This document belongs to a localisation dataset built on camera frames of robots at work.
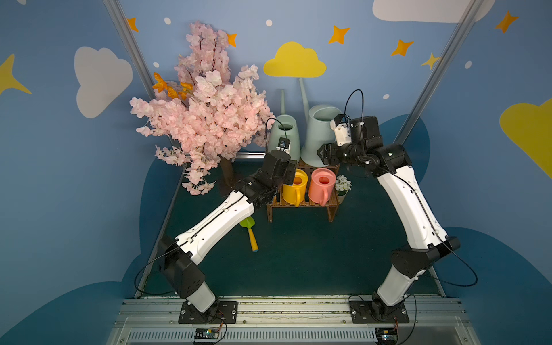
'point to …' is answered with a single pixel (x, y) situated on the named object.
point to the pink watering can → (321, 185)
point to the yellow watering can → (295, 193)
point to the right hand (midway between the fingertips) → (328, 148)
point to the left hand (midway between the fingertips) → (286, 159)
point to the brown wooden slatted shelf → (331, 206)
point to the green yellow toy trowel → (249, 223)
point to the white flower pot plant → (343, 185)
